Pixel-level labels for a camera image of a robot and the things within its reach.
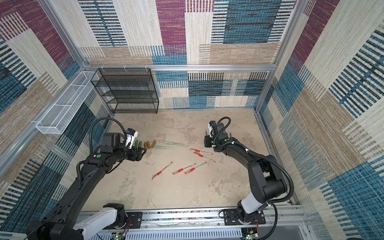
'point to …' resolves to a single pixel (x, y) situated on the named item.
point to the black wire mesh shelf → (127, 90)
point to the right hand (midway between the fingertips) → (206, 141)
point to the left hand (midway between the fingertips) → (139, 146)
